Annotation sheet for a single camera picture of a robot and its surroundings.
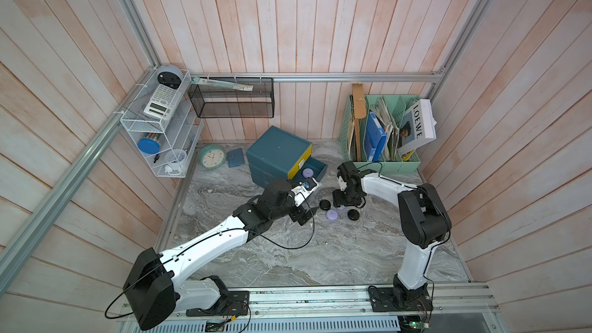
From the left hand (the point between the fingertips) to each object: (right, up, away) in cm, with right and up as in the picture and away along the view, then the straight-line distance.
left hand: (306, 198), depth 77 cm
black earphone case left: (+9, -6, +22) cm, 25 cm away
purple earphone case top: (+2, +8, +19) cm, 20 cm away
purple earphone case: (+12, -9, +16) cm, 22 cm away
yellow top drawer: (0, +15, +12) cm, 19 cm away
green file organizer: (+41, +37, +27) cm, 61 cm away
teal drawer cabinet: (-12, +15, +9) cm, 21 cm away
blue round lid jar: (-54, +18, 0) cm, 56 cm away
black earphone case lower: (+20, -9, +16) cm, 28 cm away
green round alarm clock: (-42, +15, +27) cm, 52 cm away
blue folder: (+31, +24, +19) cm, 44 cm away
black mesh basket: (-43, +41, +29) cm, 66 cm away
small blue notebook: (-33, +15, +35) cm, 50 cm away
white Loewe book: (+46, +26, +14) cm, 55 cm away
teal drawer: (+7, +10, +18) cm, 22 cm away
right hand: (+16, -5, +22) cm, 27 cm away
